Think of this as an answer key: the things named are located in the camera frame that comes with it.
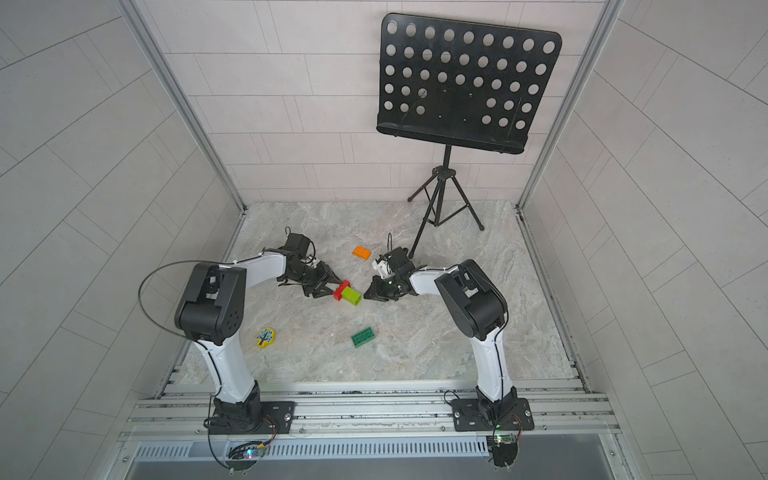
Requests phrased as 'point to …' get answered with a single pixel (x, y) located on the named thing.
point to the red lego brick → (339, 290)
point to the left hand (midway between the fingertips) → (344, 280)
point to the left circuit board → (242, 457)
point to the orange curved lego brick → (362, 252)
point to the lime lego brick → (350, 295)
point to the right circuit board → (505, 448)
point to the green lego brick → (363, 337)
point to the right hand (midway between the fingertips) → (366, 295)
